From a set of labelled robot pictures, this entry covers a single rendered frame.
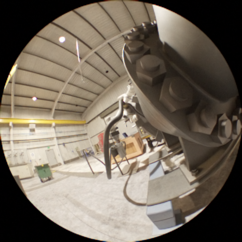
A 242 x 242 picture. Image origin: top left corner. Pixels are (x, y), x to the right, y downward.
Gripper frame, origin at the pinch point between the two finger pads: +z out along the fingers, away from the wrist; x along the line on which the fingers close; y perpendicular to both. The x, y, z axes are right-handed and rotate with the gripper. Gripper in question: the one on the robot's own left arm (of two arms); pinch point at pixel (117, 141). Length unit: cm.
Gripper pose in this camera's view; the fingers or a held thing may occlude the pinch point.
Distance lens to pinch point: 98.4
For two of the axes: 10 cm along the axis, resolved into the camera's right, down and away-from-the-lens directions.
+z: 4.1, 8.9, -2.1
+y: -5.9, 4.3, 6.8
